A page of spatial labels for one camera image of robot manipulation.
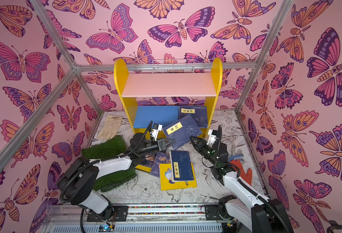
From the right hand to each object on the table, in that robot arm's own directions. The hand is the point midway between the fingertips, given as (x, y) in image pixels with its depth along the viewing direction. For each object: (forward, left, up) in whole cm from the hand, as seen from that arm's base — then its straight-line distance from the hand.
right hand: (190, 136), depth 77 cm
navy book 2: (+3, +4, +1) cm, 5 cm away
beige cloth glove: (+24, +58, -21) cm, 66 cm away
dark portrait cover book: (-6, +25, -18) cm, 32 cm away
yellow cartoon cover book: (-17, +13, -18) cm, 28 cm away
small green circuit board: (-38, +43, -25) cm, 63 cm away
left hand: (-3, +8, 0) cm, 9 cm away
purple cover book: (-4, +17, -17) cm, 24 cm away
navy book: (+22, -7, -5) cm, 24 cm away
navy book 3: (-8, +5, -20) cm, 22 cm away
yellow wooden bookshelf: (+46, +20, -18) cm, 53 cm away
